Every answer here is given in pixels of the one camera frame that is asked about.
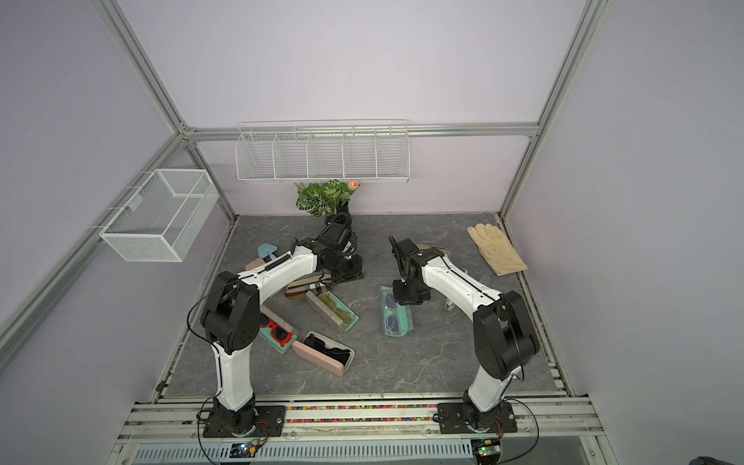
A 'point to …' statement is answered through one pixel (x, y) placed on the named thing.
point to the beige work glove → (496, 249)
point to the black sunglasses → (339, 355)
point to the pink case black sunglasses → (318, 358)
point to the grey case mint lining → (321, 310)
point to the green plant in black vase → (325, 198)
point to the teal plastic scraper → (265, 249)
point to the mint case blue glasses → (397, 319)
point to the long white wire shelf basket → (323, 151)
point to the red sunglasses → (280, 335)
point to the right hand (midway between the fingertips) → (404, 298)
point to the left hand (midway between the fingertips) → (365, 276)
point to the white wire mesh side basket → (163, 218)
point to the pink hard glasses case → (254, 263)
